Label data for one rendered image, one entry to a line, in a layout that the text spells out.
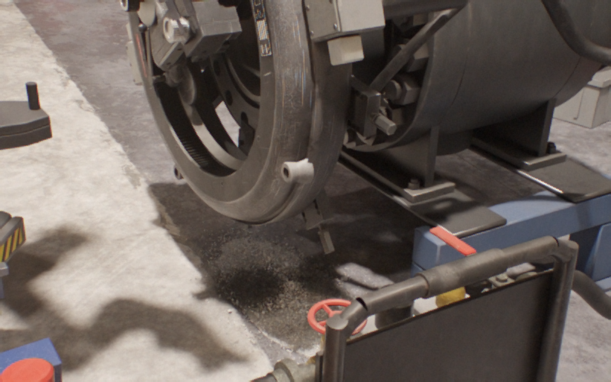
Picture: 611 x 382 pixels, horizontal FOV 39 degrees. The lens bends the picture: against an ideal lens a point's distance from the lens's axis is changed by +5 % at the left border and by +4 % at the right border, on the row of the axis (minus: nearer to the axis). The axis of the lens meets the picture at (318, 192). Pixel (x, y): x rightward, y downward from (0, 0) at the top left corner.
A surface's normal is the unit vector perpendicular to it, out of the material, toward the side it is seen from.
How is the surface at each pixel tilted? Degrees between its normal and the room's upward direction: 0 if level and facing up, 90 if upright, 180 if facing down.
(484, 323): 90
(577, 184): 0
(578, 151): 0
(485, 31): 84
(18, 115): 0
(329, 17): 90
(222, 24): 52
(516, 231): 90
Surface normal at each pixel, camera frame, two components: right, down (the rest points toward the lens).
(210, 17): 0.45, -0.24
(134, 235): 0.04, -0.89
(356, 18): 0.51, 0.03
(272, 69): -0.84, 0.22
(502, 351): 0.54, 0.40
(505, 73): 0.52, 0.58
